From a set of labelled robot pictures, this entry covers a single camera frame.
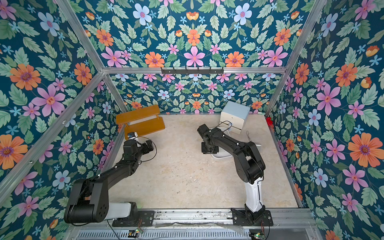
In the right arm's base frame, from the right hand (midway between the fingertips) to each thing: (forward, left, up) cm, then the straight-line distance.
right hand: (208, 150), depth 94 cm
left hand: (+2, +39, +7) cm, 40 cm away
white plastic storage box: (-4, -9, +3) cm, 10 cm away
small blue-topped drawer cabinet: (+22, -17, +10) cm, 29 cm away
